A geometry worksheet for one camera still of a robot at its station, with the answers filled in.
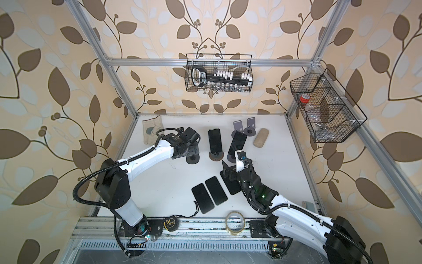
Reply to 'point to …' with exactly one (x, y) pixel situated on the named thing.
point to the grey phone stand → (238, 127)
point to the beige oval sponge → (261, 137)
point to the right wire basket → (329, 113)
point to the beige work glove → (150, 127)
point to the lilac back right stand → (231, 159)
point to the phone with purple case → (203, 198)
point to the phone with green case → (216, 191)
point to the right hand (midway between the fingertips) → (232, 159)
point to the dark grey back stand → (193, 159)
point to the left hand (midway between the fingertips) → (187, 148)
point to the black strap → (197, 208)
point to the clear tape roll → (234, 233)
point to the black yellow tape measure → (171, 223)
